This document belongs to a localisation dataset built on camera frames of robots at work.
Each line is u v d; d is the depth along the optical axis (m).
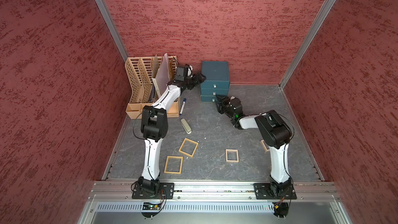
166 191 0.74
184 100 1.11
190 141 0.90
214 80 0.96
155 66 0.97
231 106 0.81
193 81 0.87
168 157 0.84
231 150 0.87
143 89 1.05
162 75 0.92
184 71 0.78
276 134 0.56
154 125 0.59
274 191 0.65
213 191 0.76
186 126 0.95
